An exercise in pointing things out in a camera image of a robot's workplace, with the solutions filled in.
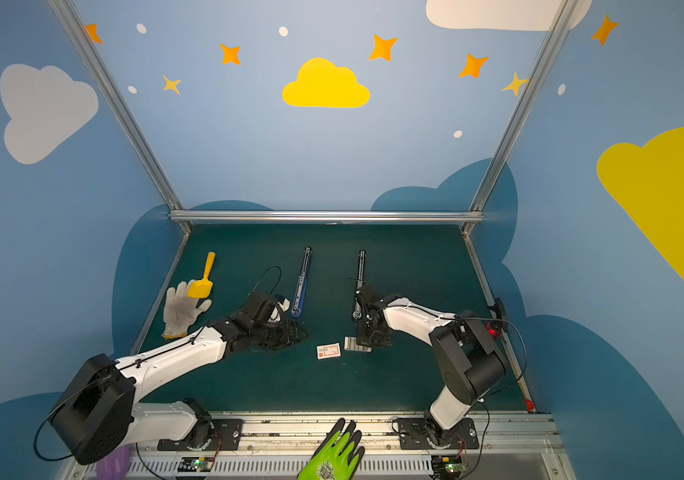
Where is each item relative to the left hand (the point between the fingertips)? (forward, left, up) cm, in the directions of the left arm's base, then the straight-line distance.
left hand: (307, 338), depth 83 cm
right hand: (+3, -18, -8) cm, 19 cm away
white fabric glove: (+12, +43, -7) cm, 46 cm away
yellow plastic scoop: (+21, +40, -8) cm, 46 cm away
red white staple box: (0, -6, -8) cm, 10 cm away
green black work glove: (-27, -9, -7) cm, 29 cm away
